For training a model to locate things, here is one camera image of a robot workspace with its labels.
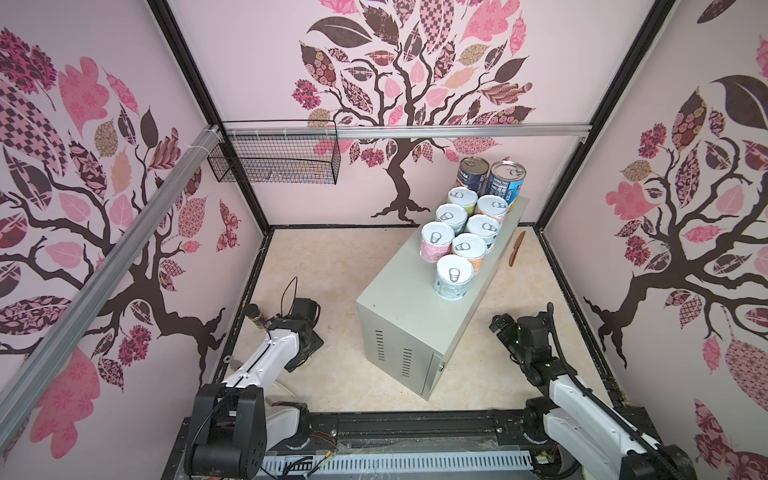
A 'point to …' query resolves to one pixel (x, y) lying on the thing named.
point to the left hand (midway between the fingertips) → (305, 353)
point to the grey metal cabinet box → (405, 329)
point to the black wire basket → (281, 152)
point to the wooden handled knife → (515, 248)
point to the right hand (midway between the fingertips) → (501, 322)
